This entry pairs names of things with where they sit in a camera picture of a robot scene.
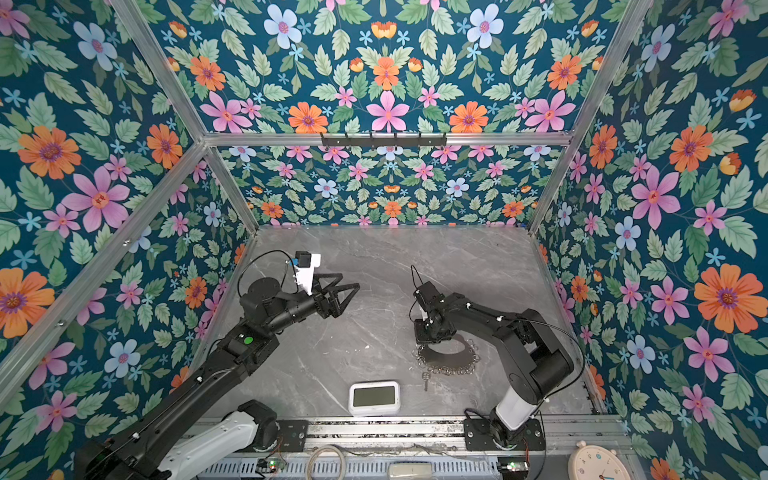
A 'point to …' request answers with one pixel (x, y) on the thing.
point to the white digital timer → (374, 398)
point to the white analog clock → (590, 462)
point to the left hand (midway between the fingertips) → (352, 278)
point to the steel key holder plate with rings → (454, 356)
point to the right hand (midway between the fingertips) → (421, 337)
